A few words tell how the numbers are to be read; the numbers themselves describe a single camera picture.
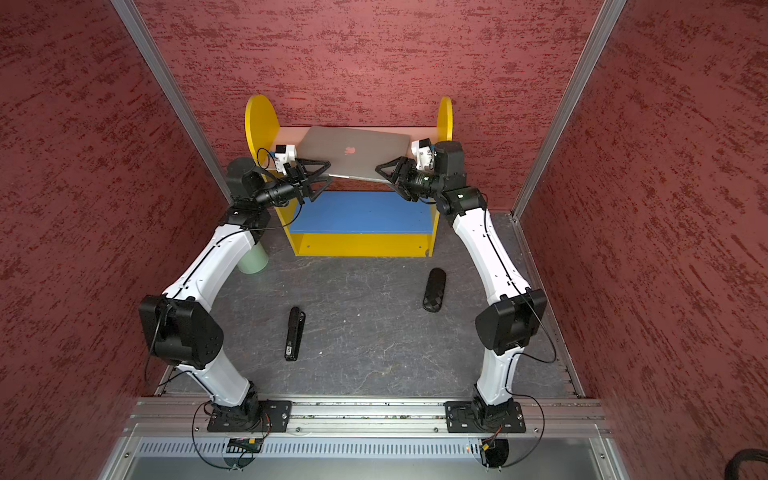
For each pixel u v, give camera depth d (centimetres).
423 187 64
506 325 48
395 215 103
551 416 77
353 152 79
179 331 45
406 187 66
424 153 70
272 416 74
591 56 78
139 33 74
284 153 70
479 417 66
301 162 66
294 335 87
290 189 67
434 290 97
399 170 65
